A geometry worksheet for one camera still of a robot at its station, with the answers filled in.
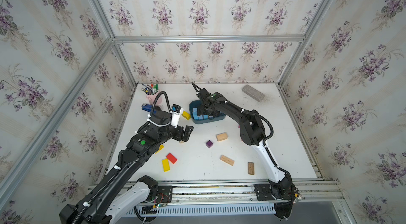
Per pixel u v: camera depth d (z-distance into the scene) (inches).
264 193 28.8
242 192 29.6
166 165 32.4
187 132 25.5
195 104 39.6
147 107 40.9
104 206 15.5
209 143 34.6
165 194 28.5
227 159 33.0
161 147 34.5
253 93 43.7
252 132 24.3
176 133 24.9
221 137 35.6
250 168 31.6
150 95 38.6
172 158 33.1
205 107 30.8
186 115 39.4
